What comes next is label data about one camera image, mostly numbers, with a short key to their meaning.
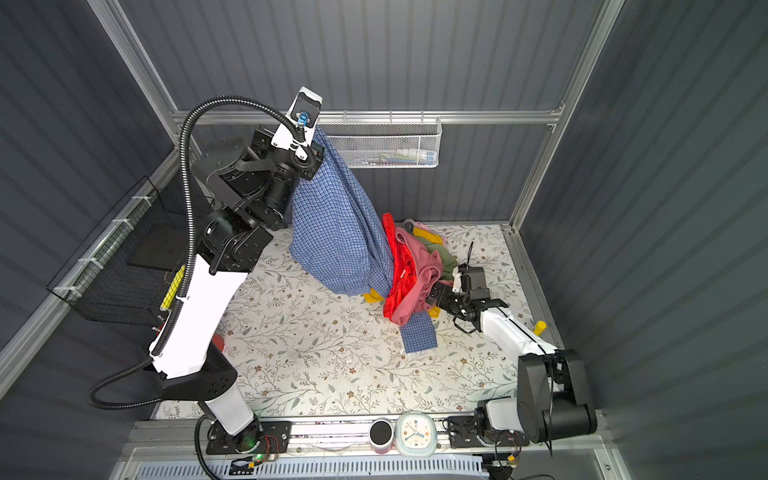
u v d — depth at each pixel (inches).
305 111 14.6
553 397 16.9
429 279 30.9
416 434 28.3
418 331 35.9
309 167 16.9
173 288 27.3
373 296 39.2
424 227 45.1
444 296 31.5
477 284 27.4
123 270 27.9
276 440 28.4
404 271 33.0
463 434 29.0
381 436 27.4
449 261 41.8
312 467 27.8
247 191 14.4
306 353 34.8
